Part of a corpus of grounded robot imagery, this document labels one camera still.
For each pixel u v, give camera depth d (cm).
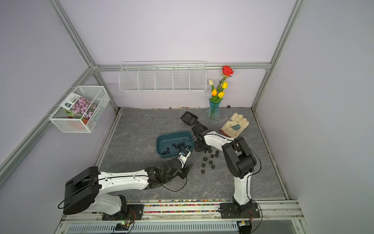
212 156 94
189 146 97
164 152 96
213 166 89
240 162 51
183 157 69
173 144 99
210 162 91
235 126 108
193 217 74
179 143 99
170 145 99
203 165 89
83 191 42
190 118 114
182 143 99
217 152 96
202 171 87
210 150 96
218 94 89
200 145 85
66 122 74
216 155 94
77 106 73
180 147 97
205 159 92
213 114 109
